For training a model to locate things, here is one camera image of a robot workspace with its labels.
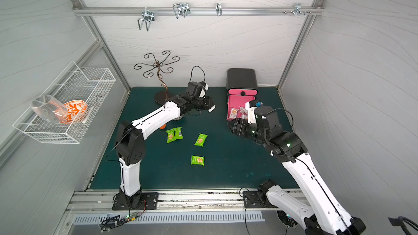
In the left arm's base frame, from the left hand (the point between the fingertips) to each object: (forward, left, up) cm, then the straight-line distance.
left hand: (217, 103), depth 86 cm
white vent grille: (-50, +44, -23) cm, 70 cm away
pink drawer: (+12, -12, -12) cm, 21 cm away
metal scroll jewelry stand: (+19, +38, -16) cm, 45 cm away
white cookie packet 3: (-3, +3, -1) cm, 4 cm away
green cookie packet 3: (-12, +9, -19) cm, 24 cm away
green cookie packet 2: (-8, +23, -18) cm, 30 cm away
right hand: (-19, -7, +10) cm, 22 cm away
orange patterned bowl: (-16, +59, +13) cm, 62 cm away
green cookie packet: (-9, +27, -19) cm, 35 cm away
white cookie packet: (+3, -10, -15) cm, 18 cm away
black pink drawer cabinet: (+15, -15, -1) cm, 21 cm away
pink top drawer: (+14, -16, -5) cm, 21 cm away
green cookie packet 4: (-24, +11, -18) cm, 32 cm away
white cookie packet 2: (+4, -17, -13) cm, 22 cm away
